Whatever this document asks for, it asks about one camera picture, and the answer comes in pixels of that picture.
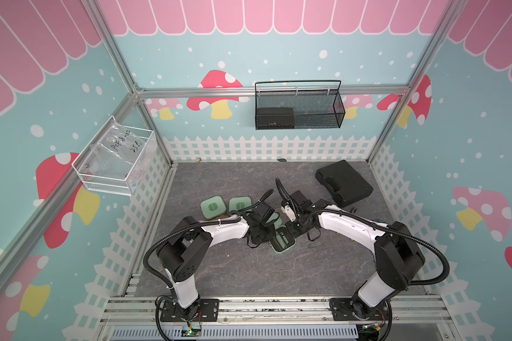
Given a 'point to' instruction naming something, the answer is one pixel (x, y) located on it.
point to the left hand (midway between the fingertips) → (273, 241)
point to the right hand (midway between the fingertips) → (292, 230)
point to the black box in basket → (273, 118)
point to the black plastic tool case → (346, 183)
